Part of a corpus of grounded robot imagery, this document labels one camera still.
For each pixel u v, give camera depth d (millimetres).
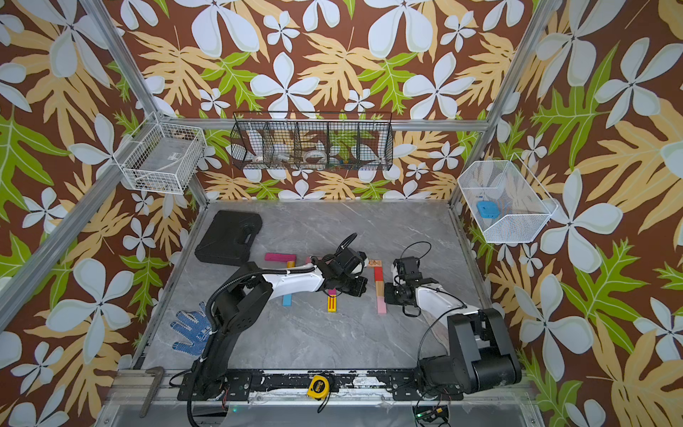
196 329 841
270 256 1018
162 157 846
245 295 573
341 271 747
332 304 884
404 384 734
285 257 1018
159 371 764
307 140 966
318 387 723
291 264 985
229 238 1014
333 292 887
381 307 883
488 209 829
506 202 827
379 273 984
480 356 426
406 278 719
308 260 1030
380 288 914
